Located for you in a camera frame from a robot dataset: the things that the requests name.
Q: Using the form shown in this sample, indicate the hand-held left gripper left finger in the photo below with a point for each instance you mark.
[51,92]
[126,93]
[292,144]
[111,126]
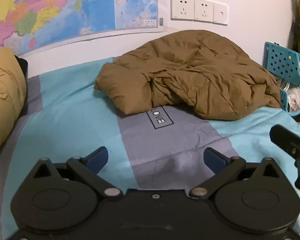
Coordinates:
[97,158]

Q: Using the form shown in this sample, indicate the blue and grey bed sheet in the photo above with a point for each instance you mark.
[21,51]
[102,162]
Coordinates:
[72,110]

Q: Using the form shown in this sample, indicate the white wall switch plate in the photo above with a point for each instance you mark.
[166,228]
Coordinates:
[220,13]

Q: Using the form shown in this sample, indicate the yellow pillow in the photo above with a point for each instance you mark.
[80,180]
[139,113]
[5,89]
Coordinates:
[5,92]

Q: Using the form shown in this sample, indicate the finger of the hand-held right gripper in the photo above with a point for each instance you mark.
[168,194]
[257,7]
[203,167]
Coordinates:
[281,135]

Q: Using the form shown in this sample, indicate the white wall socket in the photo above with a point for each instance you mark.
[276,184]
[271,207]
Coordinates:
[204,10]
[182,7]

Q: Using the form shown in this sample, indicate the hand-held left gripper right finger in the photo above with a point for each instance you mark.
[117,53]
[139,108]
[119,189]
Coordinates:
[215,160]

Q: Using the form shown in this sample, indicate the black cushion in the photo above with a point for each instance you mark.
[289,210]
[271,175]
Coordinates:
[23,80]

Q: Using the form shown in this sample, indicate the colourful wall map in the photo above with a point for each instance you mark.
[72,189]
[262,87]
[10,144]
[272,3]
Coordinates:
[65,10]

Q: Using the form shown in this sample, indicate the brown padded jacket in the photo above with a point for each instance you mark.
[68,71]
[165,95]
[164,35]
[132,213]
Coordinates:
[190,72]

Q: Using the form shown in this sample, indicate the blue perforated plastic basket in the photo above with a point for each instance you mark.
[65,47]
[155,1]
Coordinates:
[280,57]

